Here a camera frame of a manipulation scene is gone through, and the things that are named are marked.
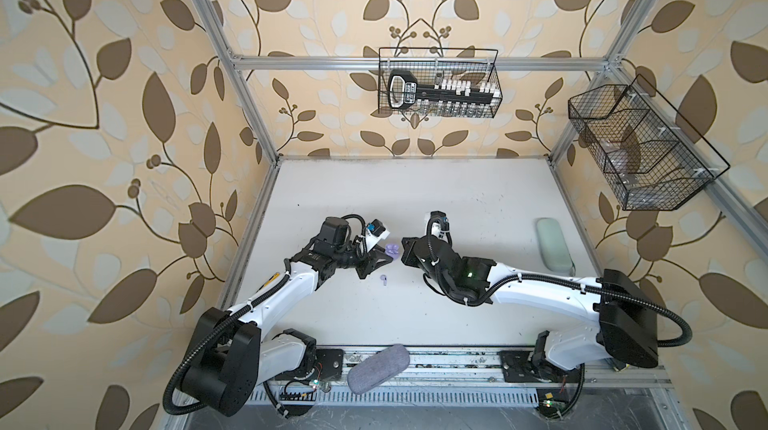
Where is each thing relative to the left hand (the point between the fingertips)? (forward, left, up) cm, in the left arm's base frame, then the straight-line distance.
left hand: (389, 253), depth 81 cm
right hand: (+1, -3, +4) cm, 5 cm away
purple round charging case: (+1, -1, 0) cm, 1 cm away
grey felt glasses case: (-26, +2, -8) cm, 28 cm away
